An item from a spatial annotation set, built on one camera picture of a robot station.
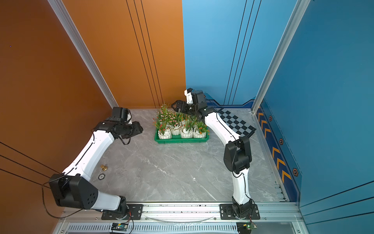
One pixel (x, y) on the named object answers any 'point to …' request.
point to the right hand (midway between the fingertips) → (178, 106)
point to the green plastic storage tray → (177, 139)
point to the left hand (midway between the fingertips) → (140, 127)
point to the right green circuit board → (245, 227)
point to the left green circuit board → (121, 226)
